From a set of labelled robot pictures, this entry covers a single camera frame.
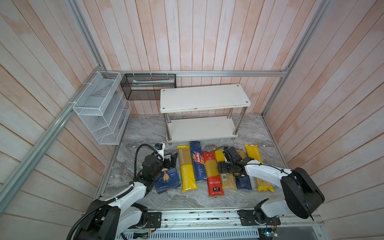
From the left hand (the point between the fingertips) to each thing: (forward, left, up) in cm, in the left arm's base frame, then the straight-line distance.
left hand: (170, 154), depth 85 cm
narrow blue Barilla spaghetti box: (-1, -17, -7) cm, 18 cm away
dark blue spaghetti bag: (-13, -42, -9) cm, 45 cm away
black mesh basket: (+48, +20, +13) cm, 53 cm away
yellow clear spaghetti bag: (-12, -33, -9) cm, 36 cm away
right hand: (-2, -33, -10) cm, 34 cm away
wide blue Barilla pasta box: (-14, +1, -4) cm, 14 cm away
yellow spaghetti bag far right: (+8, -53, -9) cm, 54 cm away
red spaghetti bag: (-8, -25, -9) cm, 28 cm away
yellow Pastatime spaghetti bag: (-13, -10, -9) cm, 19 cm away
